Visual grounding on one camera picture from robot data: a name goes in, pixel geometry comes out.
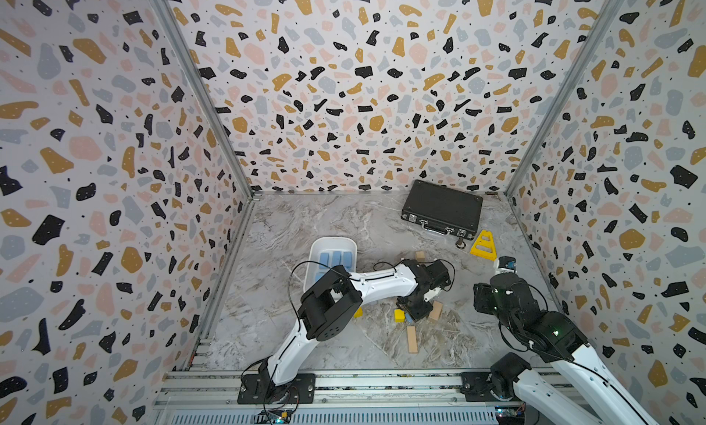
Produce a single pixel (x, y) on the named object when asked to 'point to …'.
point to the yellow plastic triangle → (484, 246)
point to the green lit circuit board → (273, 417)
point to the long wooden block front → (412, 339)
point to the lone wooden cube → (420, 256)
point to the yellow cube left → (358, 313)
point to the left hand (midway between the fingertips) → (422, 312)
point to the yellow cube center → (399, 315)
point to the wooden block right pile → (437, 311)
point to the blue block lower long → (408, 317)
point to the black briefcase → (443, 210)
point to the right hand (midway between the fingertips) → (480, 288)
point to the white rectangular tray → (328, 245)
